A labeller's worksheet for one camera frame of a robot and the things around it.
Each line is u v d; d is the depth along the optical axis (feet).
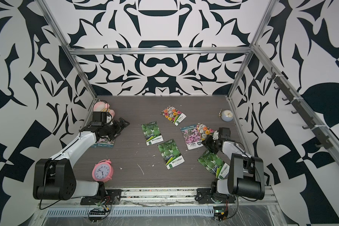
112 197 2.42
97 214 2.39
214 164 2.79
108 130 2.44
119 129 2.55
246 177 1.45
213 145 2.59
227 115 3.40
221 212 2.34
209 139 2.70
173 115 3.55
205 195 2.46
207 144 2.67
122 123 2.60
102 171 2.66
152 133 3.25
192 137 3.16
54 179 1.38
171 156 2.91
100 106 3.51
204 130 3.25
